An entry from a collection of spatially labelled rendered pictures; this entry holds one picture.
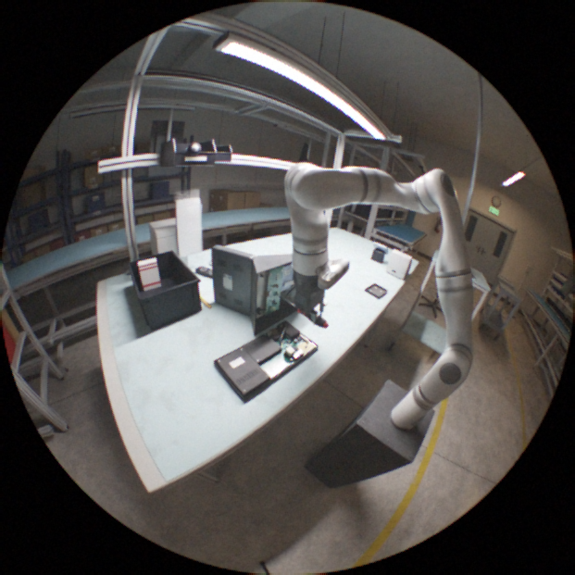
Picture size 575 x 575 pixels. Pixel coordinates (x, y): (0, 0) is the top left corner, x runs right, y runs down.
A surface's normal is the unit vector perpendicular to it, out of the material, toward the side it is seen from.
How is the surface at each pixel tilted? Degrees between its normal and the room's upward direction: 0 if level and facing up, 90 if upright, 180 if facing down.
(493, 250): 90
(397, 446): 0
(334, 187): 89
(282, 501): 0
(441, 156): 90
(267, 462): 0
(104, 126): 90
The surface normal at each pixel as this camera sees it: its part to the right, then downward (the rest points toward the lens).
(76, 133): 0.71, 0.44
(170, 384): 0.13, -0.85
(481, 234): -0.69, 0.29
